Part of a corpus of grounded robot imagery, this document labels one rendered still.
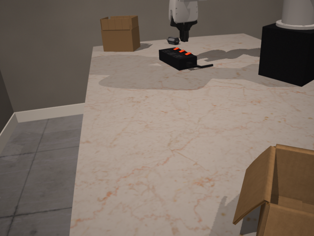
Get black power strip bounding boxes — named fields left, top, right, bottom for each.
left=159, top=47, right=211, bottom=71

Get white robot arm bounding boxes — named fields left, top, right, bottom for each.
left=276, top=0, right=314, bottom=30

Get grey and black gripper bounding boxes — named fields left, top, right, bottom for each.
left=169, top=0, right=198, bottom=42

